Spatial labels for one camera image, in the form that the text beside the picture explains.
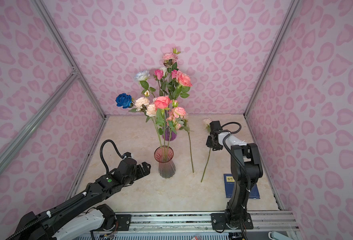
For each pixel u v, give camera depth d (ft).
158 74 2.65
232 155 1.62
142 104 2.22
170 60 2.71
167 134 3.25
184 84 2.45
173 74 2.67
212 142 2.62
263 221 2.45
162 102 2.10
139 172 2.40
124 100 2.26
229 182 2.78
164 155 2.55
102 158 2.00
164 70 2.78
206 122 3.61
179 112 2.17
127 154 2.46
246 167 1.70
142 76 2.56
